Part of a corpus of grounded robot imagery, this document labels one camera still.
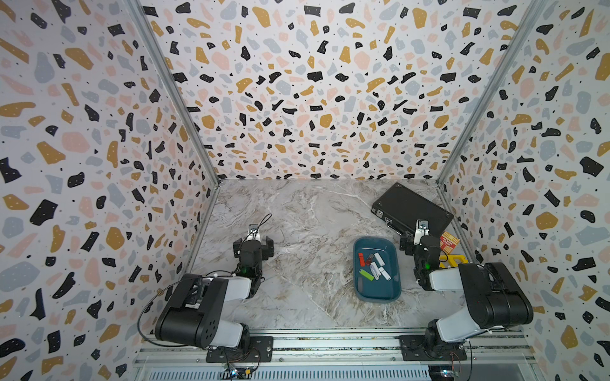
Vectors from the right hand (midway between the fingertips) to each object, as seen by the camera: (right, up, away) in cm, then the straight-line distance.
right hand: (420, 233), depth 94 cm
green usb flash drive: (-22, -15, -4) cm, 27 cm away
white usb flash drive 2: (-15, -15, -4) cm, 21 cm away
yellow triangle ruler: (+13, -11, 0) cm, 17 cm away
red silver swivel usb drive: (-20, -10, 0) cm, 23 cm away
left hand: (-65, -1, -2) cm, 65 cm away
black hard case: (-4, +10, +13) cm, 16 cm away
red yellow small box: (+13, -4, +4) cm, 14 cm away
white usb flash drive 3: (-19, -14, -4) cm, 23 cm away
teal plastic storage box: (-17, -11, -1) cm, 21 cm away
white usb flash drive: (-16, -10, +1) cm, 19 cm away
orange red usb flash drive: (-23, -10, +1) cm, 25 cm away
